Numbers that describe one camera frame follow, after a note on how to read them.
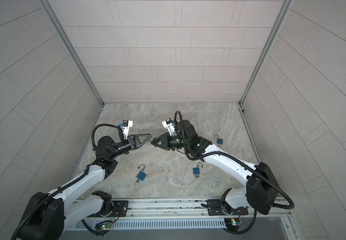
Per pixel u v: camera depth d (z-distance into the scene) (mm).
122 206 717
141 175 827
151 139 683
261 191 400
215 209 709
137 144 654
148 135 692
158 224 680
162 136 643
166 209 723
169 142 628
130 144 630
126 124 670
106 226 644
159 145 642
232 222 687
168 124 671
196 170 831
